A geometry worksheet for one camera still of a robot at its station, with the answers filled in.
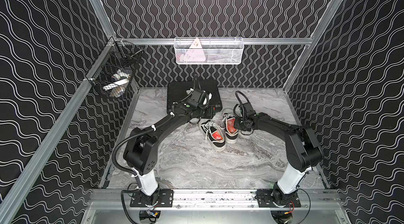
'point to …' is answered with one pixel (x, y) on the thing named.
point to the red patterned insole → (216, 135)
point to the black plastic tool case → (177, 91)
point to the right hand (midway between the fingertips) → (236, 124)
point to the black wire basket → (121, 55)
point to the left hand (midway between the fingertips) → (214, 110)
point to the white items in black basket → (119, 82)
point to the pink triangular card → (195, 52)
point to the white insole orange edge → (230, 126)
